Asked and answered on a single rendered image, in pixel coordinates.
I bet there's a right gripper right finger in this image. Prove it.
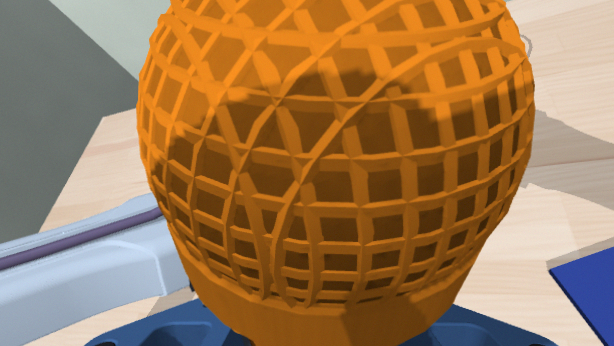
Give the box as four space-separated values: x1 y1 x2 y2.
400 304 558 346

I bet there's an orange microphone head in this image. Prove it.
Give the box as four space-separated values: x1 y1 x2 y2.
135 0 536 346

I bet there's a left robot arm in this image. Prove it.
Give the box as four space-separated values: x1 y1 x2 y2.
0 192 194 346

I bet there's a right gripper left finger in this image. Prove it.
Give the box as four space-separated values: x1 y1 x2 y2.
84 298 244 346

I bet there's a dark blue notebook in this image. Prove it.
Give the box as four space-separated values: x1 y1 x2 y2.
548 247 614 346

